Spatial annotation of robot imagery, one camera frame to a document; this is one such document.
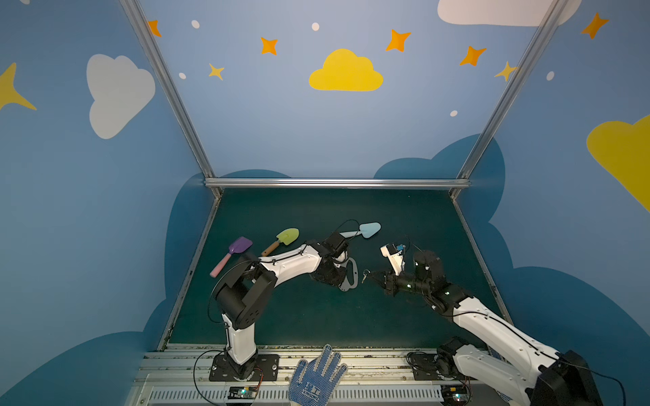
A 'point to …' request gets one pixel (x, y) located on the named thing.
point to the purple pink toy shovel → (239, 247)
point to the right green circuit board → (455, 395)
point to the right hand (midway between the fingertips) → (372, 272)
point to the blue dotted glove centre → (313, 383)
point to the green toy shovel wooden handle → (286, 237)
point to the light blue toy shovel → (366, 229)
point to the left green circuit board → (242, 392)
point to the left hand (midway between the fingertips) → (343, 282)
